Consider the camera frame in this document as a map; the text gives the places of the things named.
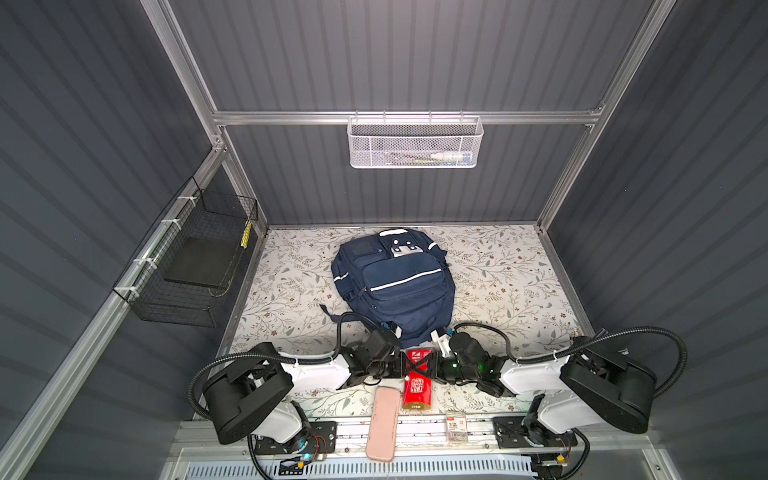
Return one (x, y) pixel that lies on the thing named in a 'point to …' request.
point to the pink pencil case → (383, 423)
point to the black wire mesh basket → (184, 270)
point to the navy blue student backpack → (398, 278)
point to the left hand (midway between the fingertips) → (414, 368)
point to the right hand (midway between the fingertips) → (418, 375)
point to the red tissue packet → (418, 379)
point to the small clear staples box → (456, 427)
